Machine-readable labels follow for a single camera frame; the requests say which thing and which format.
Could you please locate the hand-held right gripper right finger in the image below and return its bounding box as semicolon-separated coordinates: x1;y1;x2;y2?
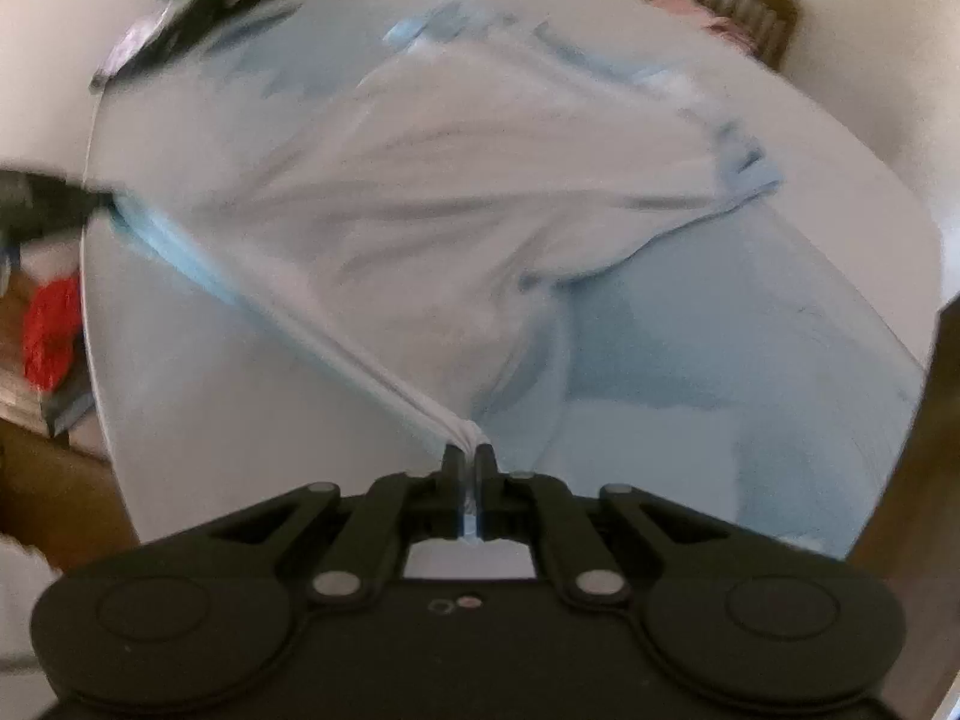
475;446;734;608

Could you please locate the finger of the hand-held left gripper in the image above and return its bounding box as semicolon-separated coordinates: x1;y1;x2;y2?
71;186;119;224

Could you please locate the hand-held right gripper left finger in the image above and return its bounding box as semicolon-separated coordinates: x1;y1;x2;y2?
206;445;466;608

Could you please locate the light blue shirt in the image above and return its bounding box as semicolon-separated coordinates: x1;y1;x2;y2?
109;0;785;458

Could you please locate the red cloth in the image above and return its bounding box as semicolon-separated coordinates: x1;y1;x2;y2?
21;277;83;391

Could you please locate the pink cloth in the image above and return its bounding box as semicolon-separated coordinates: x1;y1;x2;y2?
649;0;758;42

